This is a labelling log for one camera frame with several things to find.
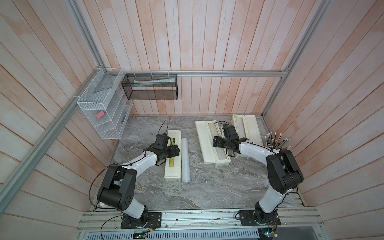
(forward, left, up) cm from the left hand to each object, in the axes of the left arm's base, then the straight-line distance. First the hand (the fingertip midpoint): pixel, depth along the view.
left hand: (174, 153), depth 93 cm
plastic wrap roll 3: (-9, -7, -2) cm, 12 cm away
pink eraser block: (+11, +41, +23) cm, 48 cm away
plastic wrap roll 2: (+21, -46, +1) cm, 51 cm away
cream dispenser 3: (+20, -50, +2) cm, 54 cm away
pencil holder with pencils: (+4, -63, +6) cm, 63 cm away
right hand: (+10, -29, +2) cm, 30 cm away
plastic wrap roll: (0, -29, +2) cm, 29 cm away
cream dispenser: (-10, 0, +3) cm, 11 cm away
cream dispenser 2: (+17, -21, +2) cm, 27 cm away
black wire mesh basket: (+45, +19, +19) cm, 52 cm away
